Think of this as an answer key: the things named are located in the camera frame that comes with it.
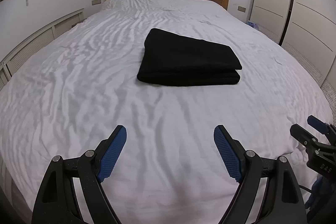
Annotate right wall socket plate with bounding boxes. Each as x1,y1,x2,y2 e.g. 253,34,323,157
238,6,246,12

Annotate white bed duvet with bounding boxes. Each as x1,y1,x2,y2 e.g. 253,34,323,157
1,0,333,223

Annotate blue tissue pack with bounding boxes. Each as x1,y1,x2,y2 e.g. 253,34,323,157
247,21,259,30

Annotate black pants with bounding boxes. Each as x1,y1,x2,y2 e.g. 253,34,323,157
137,28,242,86

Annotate left wall socket plate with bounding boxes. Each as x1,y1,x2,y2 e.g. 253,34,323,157
91,0,101,6

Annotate wall socket plate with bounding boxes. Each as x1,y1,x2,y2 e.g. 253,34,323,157
238,6,246,12
91,0,101,6

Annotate white louvered low cabinet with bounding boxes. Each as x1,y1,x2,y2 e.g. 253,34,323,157
1,9,84,89

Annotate white wardrobe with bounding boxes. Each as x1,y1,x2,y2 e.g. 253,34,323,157
248,0,336,88

